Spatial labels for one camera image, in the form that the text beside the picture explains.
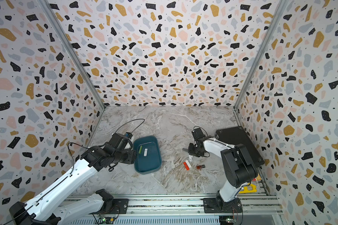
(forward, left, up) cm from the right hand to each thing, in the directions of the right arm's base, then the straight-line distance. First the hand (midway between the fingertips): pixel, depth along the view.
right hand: (190, 152), depth 94 cm
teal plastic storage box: (-4, +28, 0) cm, 28 cm away
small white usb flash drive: (-2, +30, +1) cm, 30 cm away
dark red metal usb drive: (-10, -6, 0) cm, 11 cm away
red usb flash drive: (-9, +3, -1) cm, 9 cm away
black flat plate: (+12, -34, +3) cm, 36 cm away
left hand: (-10, +31, +17) cm, 37 cm away
